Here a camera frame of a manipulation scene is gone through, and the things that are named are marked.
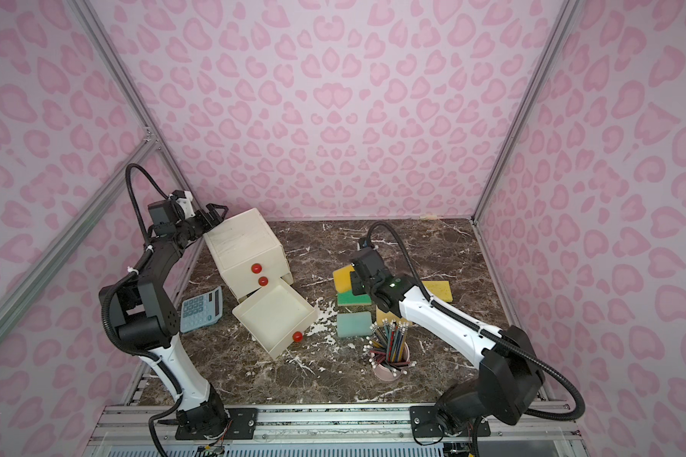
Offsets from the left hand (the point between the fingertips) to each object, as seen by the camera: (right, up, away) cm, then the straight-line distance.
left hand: (222, 210), depth 94 cm
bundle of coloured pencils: (+51, -39, -17) cm, 66 cm away
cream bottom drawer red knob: (+18, -35, -1) cm, 39 cm away
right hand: (+45, -20, -10) cm, 50 cm away
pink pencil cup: (+52, -41, -27) cm, 71 cm away
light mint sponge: (+43, -37, -3) cm, 57 cm away
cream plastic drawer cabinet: (+12, -14, -11) cm, 22 cm away
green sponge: (+41, -29, +2) cm, 50 cm away
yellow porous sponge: (+39, -22, -8) cm, 46 cm away
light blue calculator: (-6, -33, -1) cm, 33 cm away
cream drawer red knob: (+15, -23, -5) cm, 27 cm away
